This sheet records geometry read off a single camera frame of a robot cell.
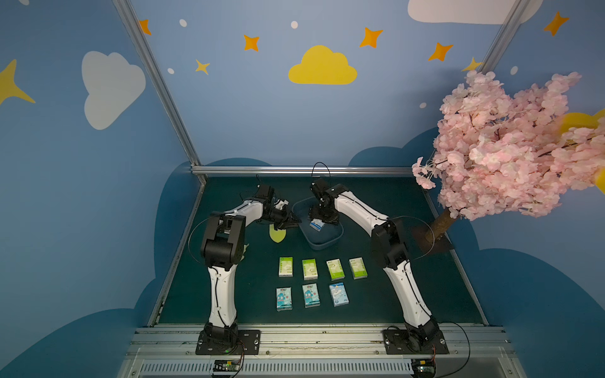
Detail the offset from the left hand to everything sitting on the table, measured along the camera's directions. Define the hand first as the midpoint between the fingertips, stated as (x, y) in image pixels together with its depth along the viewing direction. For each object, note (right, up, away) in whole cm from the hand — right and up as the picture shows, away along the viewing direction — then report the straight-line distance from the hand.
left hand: (301, 219), depth 98 cm
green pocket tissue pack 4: (+22, -18, -10) cm, 30 cm away
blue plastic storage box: (+12, -5, 0) cm, 13 cm away
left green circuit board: (-23, -43, -26) cm, 55 cm away
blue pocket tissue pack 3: (+14, -25, -16) cm, 33 cm away
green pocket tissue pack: (-6, -17, -9) cm, 21 cm away
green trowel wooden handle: (-10, -7, 0) cm, 12 cm away
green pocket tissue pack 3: (+13, -18, -10) cm, 25 cm away
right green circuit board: (+39, -45, -25) cm, 65 cm away
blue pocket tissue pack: (-6, -26, -16) cm, 31 cm away
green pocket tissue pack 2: (+3, -18, -10) cm, 21 cm away
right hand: (+8, +1, +4) cm, 9 cm away
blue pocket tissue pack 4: (+7, -2, +3) cm, 8 cm away
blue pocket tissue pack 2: (+4, -26, -16) cm, 30 cm away
